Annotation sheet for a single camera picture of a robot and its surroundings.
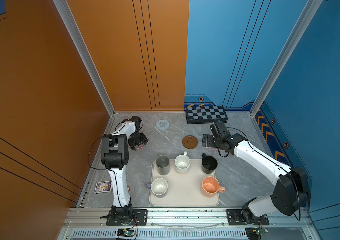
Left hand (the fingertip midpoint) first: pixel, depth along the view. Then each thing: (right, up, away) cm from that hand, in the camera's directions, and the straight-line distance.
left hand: (141, 143), depth 102 cm
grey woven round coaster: (+14, +13, +10) cm, 22 cm away
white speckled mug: (+28, -11, -11) cm, 32 cm away
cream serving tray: (+28, -24, -17) cm, 41 cm away
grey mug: (+16, -10, -15) cm, 24 cm away
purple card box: (-17, -21, -20) cm, 34 cm away
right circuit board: (+61, -39, -32) cm, 79 cm away
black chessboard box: (+47, +21, +14) cm, 54 cm away
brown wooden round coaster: (+33, +1, 0) cm, 33 cm away
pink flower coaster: (0, -2, -3) cm, 3 cm away
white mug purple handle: (+14, -21, -20) cm, 32 cm away
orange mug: (+43, -22, -20) cm, 52 cm away
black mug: (+43, -10, -15) cm, 46 cm away
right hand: (+42, +4, -15) cm, 45 cm away
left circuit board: (0, -38, -31) cm, 50 cm away
